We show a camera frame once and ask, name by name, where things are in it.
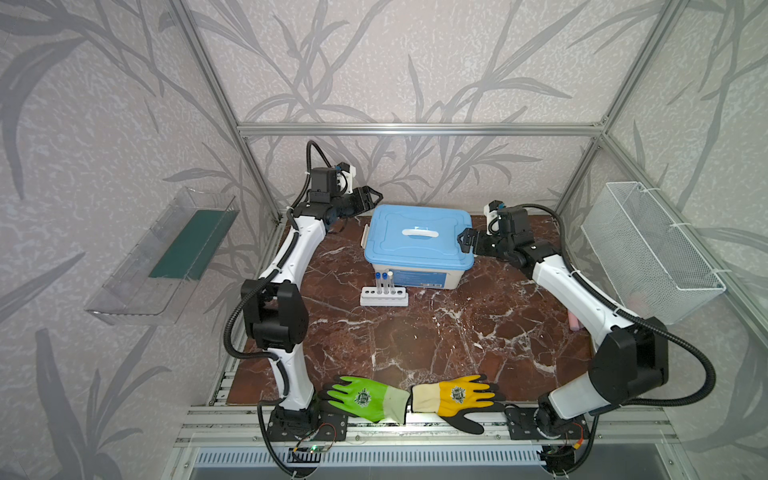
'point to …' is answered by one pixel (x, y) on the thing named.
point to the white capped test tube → (390, 278)
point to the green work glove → (368, 399)
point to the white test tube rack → (384, 296)
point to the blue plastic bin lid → (417, 237)
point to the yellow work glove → (453, 399)
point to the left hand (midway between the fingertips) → (380, 189)
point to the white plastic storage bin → (416, 278)
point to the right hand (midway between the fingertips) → (472, 229)
